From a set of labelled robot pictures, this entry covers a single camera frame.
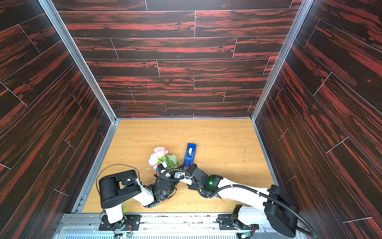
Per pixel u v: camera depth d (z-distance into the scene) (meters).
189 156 0.94
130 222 0.73
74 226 0.73
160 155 0.82
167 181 0.66
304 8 0.66
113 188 0.49
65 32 0.74
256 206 0.47
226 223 0.74
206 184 0.59
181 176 0.69
